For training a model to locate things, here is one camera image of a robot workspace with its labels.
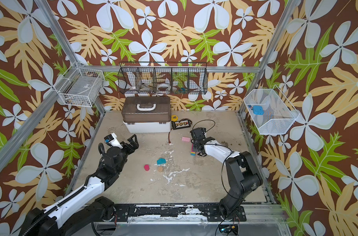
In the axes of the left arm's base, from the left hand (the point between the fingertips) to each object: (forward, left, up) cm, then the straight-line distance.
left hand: (129, 136), depth 80 cm
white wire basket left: (+26, +31, +14) cm, 43 cm away
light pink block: (+12, -33, -20) cm, 40 cm away
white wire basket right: (+13, -79, +8) cm, 80 cm away
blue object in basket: (+16, -74, +6) cm, 76 cm away
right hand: (+4, -40, -15) cm, 43 cm away
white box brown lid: (+17, -7, 0) cm, 18 cm away
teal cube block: (-1, -37, -18) cm, 41 cm away
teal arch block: (-6, -16, -19) cm, 26 cm away
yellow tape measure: (+30, -24, -18) cm, 42 cm away
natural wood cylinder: (-11, -16, -19) cm, 27 cm away
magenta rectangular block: (+6, -37, -18) cm, 42 cm away
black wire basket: (+42, -17, +10) cm, 46 cm away
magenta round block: (-10, -8, -19) cm, 23 cm away
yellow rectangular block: (-1, -37, -18) cm, 41 cm away
